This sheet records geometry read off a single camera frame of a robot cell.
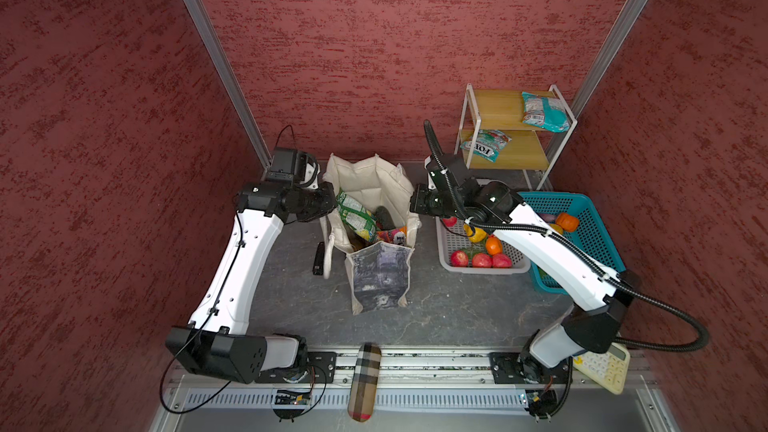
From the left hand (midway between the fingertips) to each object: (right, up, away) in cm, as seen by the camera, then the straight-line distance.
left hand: (337, 209), depth 73 cm
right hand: (+18, +1, -1) cm, 18 cm away
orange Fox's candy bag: (+15, -8, +8) cm, 19 cm away
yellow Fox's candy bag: (+4, -3, +10) cm, 11 cm away
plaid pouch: (+7, -41, -4) cm, 42 cm away
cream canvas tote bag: (+11, -15, -4) cm, 19 cm away
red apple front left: (+35, -16, +16) cm, 42 cm away
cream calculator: (+68, -40, -1) cm, 79 cm away
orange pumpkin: (+73, -6, +24) cm, 77 cm away
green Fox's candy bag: (+48, +21, +28) cm, 59 cm away
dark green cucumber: (+11, -4, +18) cm, 22 cm away
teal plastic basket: (+78, -10, +21) cm, 82 cm away
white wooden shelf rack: (+59, +27, +35) cm, 74 cm away
